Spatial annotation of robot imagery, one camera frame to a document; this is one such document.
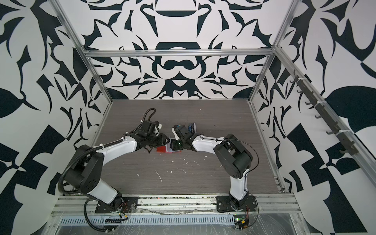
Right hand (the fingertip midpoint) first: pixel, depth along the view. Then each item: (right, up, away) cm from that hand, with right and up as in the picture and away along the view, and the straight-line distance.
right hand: (170, 145), depth 91 cm
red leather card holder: (-2, -3, +1) cm, 4 cm away
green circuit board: (+35, -33, -19) cm, 52 cm away
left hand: (-1, +4, -1) cm, 5 cm away
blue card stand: (+13, +10, +6) cm, 17 cm away
